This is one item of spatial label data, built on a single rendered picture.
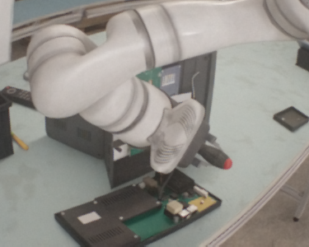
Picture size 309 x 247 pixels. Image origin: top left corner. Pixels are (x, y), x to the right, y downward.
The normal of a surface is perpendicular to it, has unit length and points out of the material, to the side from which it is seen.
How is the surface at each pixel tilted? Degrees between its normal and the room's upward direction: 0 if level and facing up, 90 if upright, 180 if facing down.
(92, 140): 90
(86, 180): 0
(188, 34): 81
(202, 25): 68
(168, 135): 53
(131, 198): 0
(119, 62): 95
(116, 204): 0
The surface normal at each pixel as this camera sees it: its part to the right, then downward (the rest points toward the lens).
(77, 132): -0.46, 0.40
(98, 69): 0.51, 0.43
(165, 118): -0.48, -0.27
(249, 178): 0.07, -0.87
